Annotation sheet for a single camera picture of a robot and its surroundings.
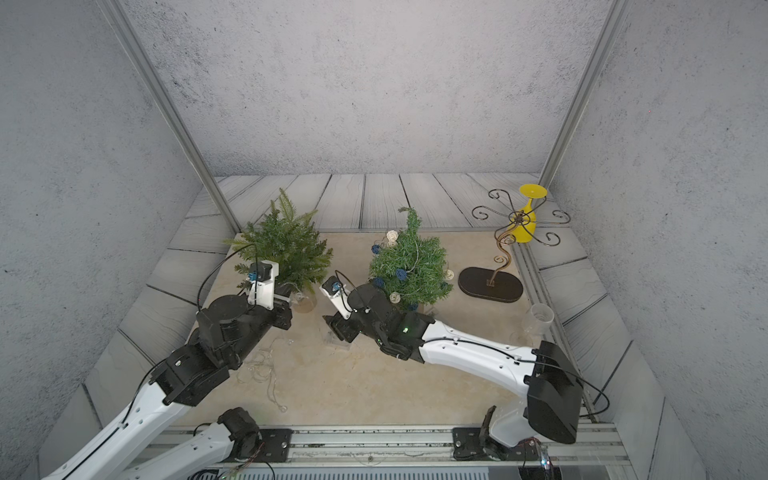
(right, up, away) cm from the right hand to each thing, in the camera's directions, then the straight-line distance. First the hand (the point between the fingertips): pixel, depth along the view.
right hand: (335, 307), depth 72 cm
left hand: (-8, +6, -5) cm, 11 cm away
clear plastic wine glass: (+50, -5, +5) cm, 51 cm away
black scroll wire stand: (+49, +2, +30) cm, 57 cm away
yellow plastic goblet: (+48, +21, +8) cm, 53 cm away
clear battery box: (-4, -14, +17) cm, 22 cm away
